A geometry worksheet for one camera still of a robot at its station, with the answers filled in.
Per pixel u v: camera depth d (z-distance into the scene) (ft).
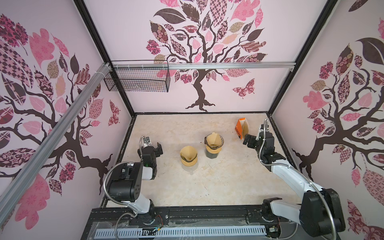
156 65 2.96
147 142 2.56
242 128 3.31
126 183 1.50
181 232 2.29
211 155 3.01
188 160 2.72
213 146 2.92
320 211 1.32
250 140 2.56
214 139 2.89
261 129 2.48
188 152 2.75
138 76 3.11
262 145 2.11
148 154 2.36
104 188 1.40
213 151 2.87
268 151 2.13
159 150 2.89
